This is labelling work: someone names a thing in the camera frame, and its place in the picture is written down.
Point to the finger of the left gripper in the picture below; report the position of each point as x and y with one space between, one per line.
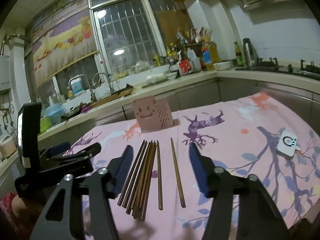
77 156

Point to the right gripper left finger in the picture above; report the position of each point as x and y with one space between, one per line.
61 217

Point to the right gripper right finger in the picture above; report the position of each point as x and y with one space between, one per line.
259 217

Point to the brown wooden chopstick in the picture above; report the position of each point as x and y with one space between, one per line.
134 208
160 194
177 174
131 177
145 192
133 185

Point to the steel kitchen faucet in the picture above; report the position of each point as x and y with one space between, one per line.
86 85

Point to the barred kitchen window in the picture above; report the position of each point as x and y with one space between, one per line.
126 33

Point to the black pan with lid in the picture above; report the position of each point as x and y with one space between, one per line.
71 113

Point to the green plastic bowl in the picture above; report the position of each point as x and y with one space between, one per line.
44 124

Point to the blue plastic container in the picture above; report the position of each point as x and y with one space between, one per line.
54 112

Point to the white round-button device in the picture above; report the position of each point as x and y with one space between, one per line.
287 145

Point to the white blue detergent box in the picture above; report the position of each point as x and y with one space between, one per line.
77 86

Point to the pink smiley utensil holder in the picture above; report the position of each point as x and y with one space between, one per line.
152 114

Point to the wooden cutting board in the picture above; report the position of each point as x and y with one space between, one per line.
114 96

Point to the white water heater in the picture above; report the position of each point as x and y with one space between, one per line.
5 78

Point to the fruit pattern window blind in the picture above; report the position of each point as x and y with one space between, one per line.
62 35

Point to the red snack packet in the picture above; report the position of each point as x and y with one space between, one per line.
185 67

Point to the white plastic jug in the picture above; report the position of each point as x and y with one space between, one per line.
195 60

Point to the white ceramic bowl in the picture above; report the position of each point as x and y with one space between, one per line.
221 66

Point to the black gas stove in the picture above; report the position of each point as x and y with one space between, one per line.
272 65

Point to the green glass bottle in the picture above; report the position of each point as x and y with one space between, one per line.
238 53

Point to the steel thermos kettle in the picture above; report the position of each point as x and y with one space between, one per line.
249 53

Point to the yellow cooking oil bottle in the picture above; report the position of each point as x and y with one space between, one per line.
210 54

